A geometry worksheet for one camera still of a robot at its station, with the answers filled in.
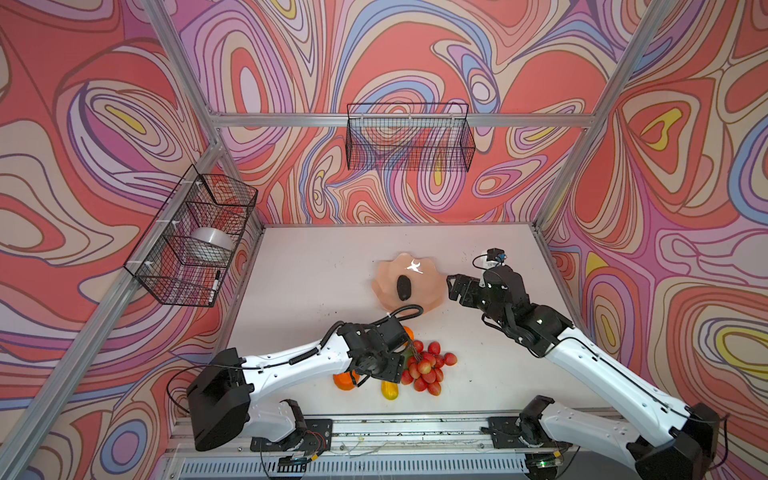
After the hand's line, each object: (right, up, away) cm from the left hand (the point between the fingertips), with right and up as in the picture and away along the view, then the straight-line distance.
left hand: (395, 371), depth 77 cm
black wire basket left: (-54, +30, -4) cm, 62 cm away
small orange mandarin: (+4, +7, +11) cm, 14 cm away
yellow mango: (-1, -5, -1) cm, 5 cm away
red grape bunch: (+7, +1, -2) cm, 8 cm away
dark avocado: (+3, +20, +20) cm, 28 cm away
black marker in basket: (-44, +24, -5) cm, 51 cm away
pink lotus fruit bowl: (+12, +20, +24) cm, 33 cm away
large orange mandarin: (-14, -3, +2) cm, 14 cm away
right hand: (+17, +22, -1) cm, 28 cm away
